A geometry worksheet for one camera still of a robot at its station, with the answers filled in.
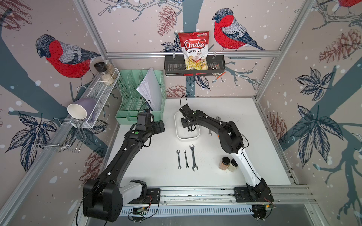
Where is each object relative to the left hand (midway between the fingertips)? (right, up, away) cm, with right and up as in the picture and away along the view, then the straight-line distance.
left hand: (160, 122), depth 83 cm
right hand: (+15, -2, +21) cm, 26 cm away
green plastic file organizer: (-27, +13, +27) cm, 40 cm away
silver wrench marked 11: (+11, -21, +7) cm, 24 cm away
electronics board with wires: (-9, -46, -13) cm, 48 cm away
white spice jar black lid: (+42, -23, -8) cm, 48 cm away
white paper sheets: (-9, +22, +12) cm, 26 cm away
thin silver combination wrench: (+18, -7, +18) cm, 27 cm away
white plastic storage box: (+14, -9, +14) cm, 22 cm away
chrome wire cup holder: (-37, -2, -25) cm, 45 cm away
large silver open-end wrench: (+21, -27, +1) cm, 34 cm away
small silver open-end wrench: (+15, -20, +7) cm, 26 cm away
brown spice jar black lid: (+37, -22, -7) cm, 44 cm away
